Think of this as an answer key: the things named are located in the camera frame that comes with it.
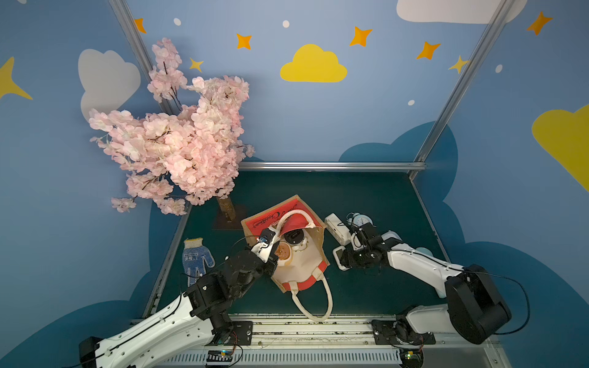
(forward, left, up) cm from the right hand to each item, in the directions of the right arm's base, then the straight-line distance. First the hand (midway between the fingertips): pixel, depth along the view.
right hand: (349, 258), depth 89 cm
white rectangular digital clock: (+11, +5, +3) cm, 12 cm away
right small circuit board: (-31, -19, -6) cm, 36 cm away
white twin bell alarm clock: (+6, +21, +2) cm, 22 cm away
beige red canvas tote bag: (+1, +19, 0) cm, 19 cm away
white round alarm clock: (+18, -5, +2) cm, 18 cm away
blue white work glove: (-3, +62, 0) cm, 62 cm away
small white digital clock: (+2, +5, 0) cm, 5 cm away
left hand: (-5, +27, +22) cm, 35 cm away
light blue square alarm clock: (+12, -18, 0) cm, 22 cm away
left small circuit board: (-34, +44, -4) cm, 56 cm away
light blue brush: (+6, -32, -2) cm, 33 cm away
